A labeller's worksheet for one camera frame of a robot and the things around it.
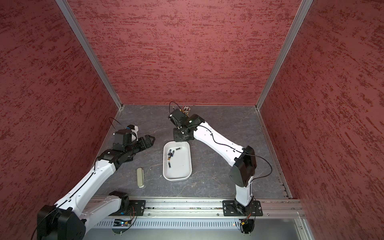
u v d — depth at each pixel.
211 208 0.76
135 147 0.69
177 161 0.90
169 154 0.92
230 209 0.74
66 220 0.37
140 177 0.82
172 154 0.92
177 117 0.59
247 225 0.70
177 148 0.95
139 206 0.74
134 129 0.75
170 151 0.95
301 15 0.74
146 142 0.74
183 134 0.54
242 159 0.47
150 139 0.74
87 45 0.85
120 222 0.72
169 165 0.88
